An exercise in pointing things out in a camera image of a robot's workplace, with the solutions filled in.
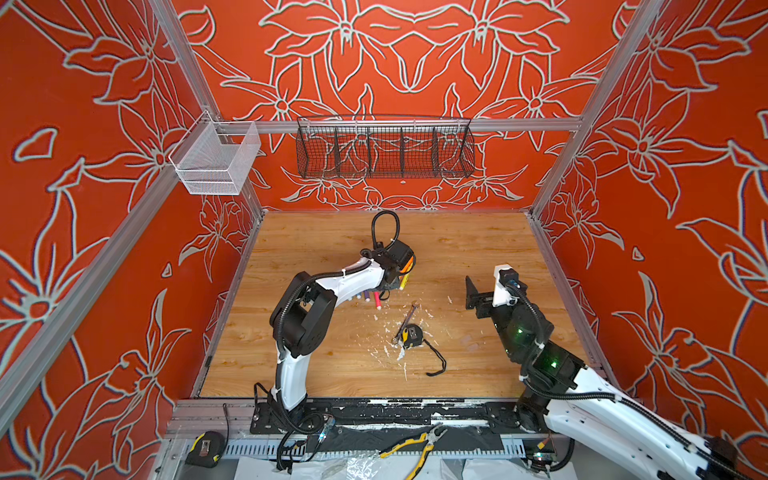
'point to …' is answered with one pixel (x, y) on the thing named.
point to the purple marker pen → (367, 297)
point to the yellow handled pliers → (428, 438)
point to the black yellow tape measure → (205, 450)
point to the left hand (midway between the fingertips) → (385, 278)
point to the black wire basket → (384, 148)
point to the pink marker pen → (378, 300)
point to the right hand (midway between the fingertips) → (482, 274)
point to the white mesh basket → (213, 158)
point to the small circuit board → (539, 452)
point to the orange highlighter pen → (407, 264)
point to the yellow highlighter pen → (404, 281)
